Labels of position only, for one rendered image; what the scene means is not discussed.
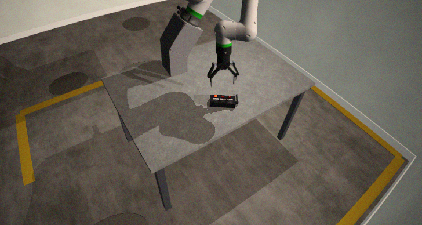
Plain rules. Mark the black power strip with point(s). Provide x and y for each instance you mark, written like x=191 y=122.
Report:
x=223 y=101

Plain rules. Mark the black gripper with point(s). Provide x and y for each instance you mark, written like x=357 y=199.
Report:
x=221 y=60

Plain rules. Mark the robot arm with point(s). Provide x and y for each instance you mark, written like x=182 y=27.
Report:
x=225 y=31

